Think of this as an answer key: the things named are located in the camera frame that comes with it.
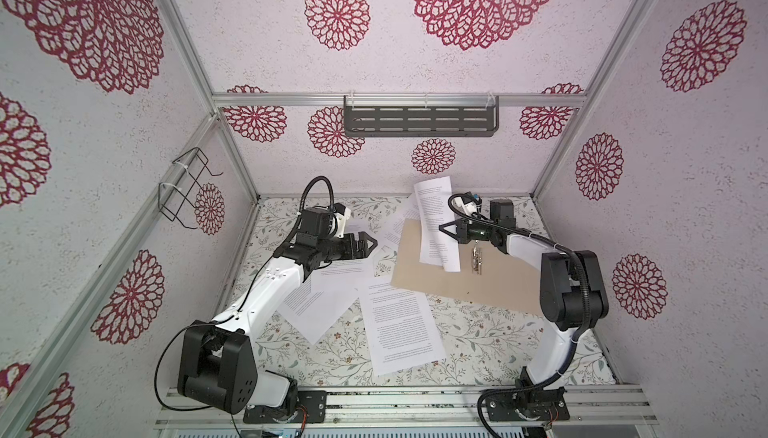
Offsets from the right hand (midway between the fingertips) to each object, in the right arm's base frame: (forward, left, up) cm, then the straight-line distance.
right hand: (442, 224), depth 93 cm
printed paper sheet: (+3, +2, +4) cm, 6 cm away
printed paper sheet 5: (+7, +18, -14) cm, 24 cm away
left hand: (-13, +24, +4) cm, 27 cm away
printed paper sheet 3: (-13, +33, -15) cm, 38 cm away
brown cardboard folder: (-9, -16, -15) cm, 24 cm away
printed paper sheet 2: (-27, +12, -15) cm, 33 cm away
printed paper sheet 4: (-22, +39, -15) cm, 47 cm away
